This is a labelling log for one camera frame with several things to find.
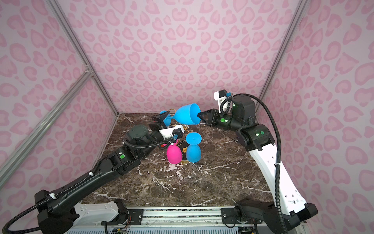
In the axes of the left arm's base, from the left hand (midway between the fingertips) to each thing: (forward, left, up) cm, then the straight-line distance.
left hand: (170, 117), depth 63 cm
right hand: (-3, -12, +3) cm, 12 cm away
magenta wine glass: (-7, 0, -19) cm, 21 cm away
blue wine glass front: (-6, -10, -19) cm, 22 cm away
